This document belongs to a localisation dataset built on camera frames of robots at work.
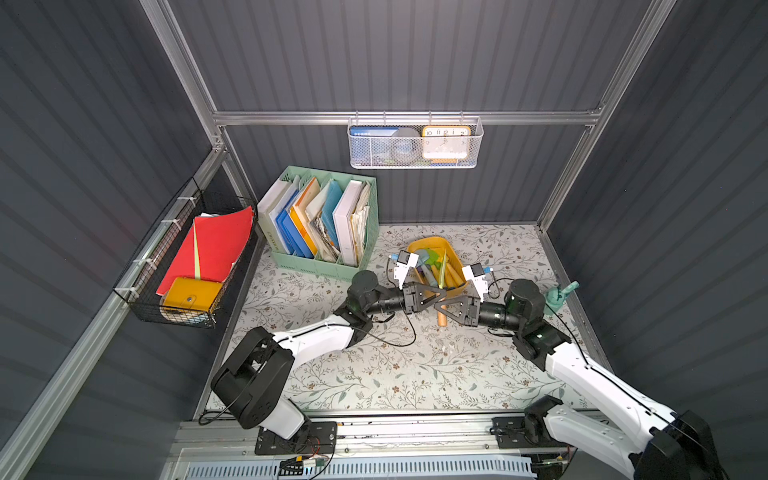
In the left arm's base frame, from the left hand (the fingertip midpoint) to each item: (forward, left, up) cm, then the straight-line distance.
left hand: (442, 299), depth 68 cm
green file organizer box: (+32, +34, -7) cm, 47 cm away
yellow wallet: (-1, +55, +4) cm, 55 cm away
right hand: (-1, -1, -2) cm, 2 cm away
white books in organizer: (+29, +24, -3) cm, 38 cm away
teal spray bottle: (+11, -38, -18) cm, 43 cm away
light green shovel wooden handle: (-3, 0, -2) cm, 3 cm away
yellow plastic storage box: (+38, -3, -23) cm, 45 cm away
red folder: (+14, +57, +2) cm, 59 cm away
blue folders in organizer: (+31, +43, -12) cm, 55 cm away
